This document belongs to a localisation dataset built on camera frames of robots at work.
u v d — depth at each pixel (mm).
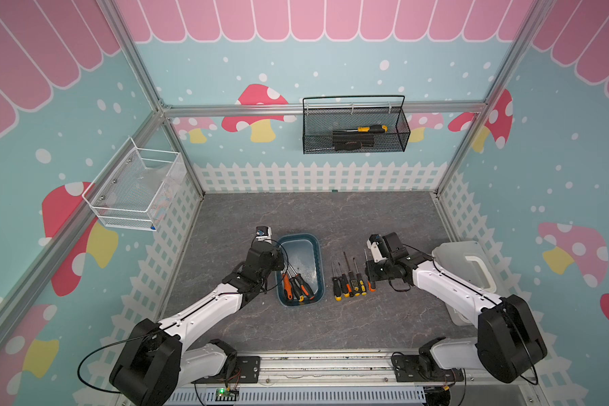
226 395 727
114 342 386
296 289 871
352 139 872
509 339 416
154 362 406
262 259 653
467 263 830
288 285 871
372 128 915
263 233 742
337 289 892
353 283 895
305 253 918
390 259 676
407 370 741
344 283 915
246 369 747
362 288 889
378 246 720
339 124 966
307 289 872
